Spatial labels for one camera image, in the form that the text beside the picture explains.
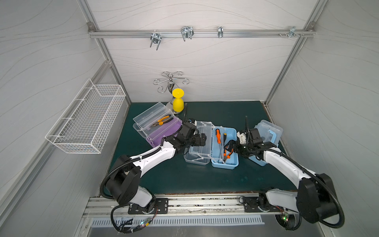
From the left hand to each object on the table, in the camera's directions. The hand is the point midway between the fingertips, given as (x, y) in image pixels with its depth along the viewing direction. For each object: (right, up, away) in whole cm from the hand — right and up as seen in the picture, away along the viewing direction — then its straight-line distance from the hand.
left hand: (199, 138), depth 84 cm
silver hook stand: (-18, +33, +12) cm, 40 cm away
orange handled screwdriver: (+12, +2, +7) cm, 14 cm away
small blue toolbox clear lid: (+1, -9, -2) cm, 10 cm away
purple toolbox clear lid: (-29, +11, +13) cm, 33 cm away
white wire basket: (-55, +9, -15) cm, 57 cm away
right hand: (+18, -7, +2) cm, 20 cm away
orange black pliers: (-26, +9, +14) cm, 30 cm away
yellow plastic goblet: (-14, +22, +13) cm, 29 cm away
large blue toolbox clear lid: (+43, +3, +5) cm, 43 cm away
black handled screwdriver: (+18, -1, +15) cm, 24 cm away
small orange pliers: (+17, -13, +7) cm, 23 cm away
